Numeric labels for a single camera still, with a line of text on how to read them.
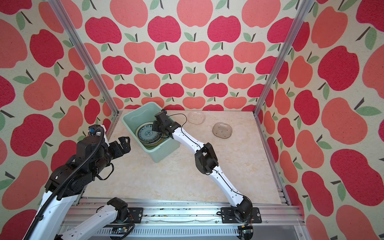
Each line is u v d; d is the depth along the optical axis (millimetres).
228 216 729
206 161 648
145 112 1020
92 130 501
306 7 690
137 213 747
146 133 1016
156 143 989
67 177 371
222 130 1101
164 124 784
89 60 904
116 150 546
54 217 368
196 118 1181
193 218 737
